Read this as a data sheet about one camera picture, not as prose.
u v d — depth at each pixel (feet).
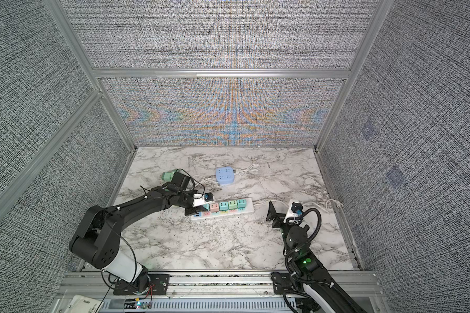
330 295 1.73
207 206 2.81
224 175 3.38
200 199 2.50
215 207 2.83
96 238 1.48
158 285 2.42
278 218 2.31
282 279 2.43
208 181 3.36
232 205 2.88
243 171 3.50
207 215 2.90
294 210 2.15
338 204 3.22
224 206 2.88
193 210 2.56
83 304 2.28
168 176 3.41
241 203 2.88
